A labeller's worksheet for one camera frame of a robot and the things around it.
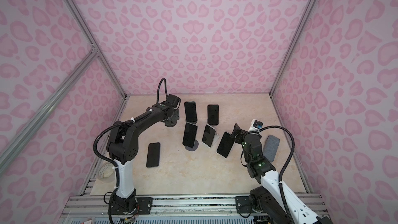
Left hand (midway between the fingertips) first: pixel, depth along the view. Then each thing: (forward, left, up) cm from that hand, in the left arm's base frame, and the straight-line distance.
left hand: (172, 112), depth 99 cm
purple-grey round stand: (-23, -12, -5) cm, 26 cm away
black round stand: (-3, 0, -5) cm, 6 cm away
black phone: (-25, +9, -8) cm, 27 cm away
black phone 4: (-23, -32, -1) cm, 39 cm away
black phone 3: (-18, -13, +4) cm, 22 cm away
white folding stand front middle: (-17, -27, -6) cm, 32 cm away
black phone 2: (0, -12, +3) cm, 12 cm away
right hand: (-18, -40, +11) cm, 45 cm away
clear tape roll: (-33, +33, -8) cm, 48 cm away
